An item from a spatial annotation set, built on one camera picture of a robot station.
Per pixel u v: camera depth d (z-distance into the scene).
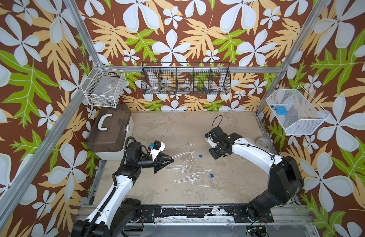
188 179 0.86
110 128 0.96
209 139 0.79
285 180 0.44
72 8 0.68
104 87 0.86
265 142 1.01
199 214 0.75
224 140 0.62
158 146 0.63
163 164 0.69
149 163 0.65
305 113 0.77
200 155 0.96
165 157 0.69
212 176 0.88
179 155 0.71
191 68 0.92
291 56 0.86
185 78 0.98
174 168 0.90
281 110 0.86
